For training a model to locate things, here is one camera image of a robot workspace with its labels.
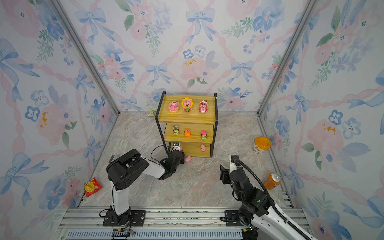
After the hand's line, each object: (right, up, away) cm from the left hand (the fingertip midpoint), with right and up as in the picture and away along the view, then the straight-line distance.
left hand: (182, 149), depth 97 cm
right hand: (+24, -5, -19) cm, 31 cm away
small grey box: (-41, -4, -7) cm, 42 cm away
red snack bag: (-48, -18, -16) cm, 53 cm away
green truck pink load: (+13, +10, -13) cm, 21 cm away
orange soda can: (+48, -13, -20) cm, 54 cm away
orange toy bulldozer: (+4, +11, -13) cm, 18 cm away
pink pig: (+4, -5, -4) cm, 8 cm away
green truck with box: (-2, +13, -11) cm, 17 cm away
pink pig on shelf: (+14, +1, +1) cm, 14 cm away
